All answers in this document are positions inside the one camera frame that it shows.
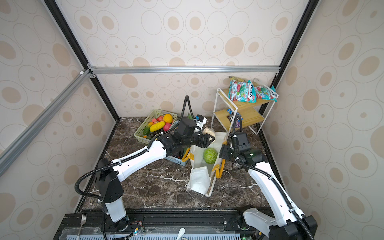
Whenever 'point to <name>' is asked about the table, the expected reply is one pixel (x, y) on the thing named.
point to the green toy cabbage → (210, 155)
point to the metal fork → (83, 221)
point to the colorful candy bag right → (262, 93)
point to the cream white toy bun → (209, 130)
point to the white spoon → (181, 231)
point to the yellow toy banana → (157, 126)
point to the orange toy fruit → (168, 118)
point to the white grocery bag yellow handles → (203, 175)
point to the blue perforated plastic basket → (177, 160)
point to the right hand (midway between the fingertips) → (226, 151)
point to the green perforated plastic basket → (146, 117)
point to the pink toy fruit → (166, 126)
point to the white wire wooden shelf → (250, 112)
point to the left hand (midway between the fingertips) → (214, 135)
